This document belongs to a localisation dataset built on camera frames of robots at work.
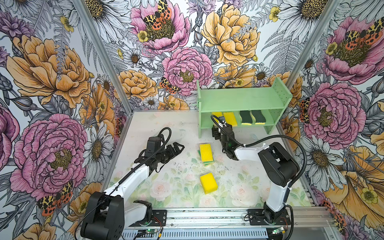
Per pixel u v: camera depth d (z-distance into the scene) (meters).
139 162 0.59
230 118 0.98
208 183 0.82
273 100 0.97
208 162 0.91
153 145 0.66
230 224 0.73
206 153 0.92
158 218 0.73
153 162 0.63
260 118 1.00
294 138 1.03
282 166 0.51
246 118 1.00
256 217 0.73
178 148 0.76
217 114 1.02
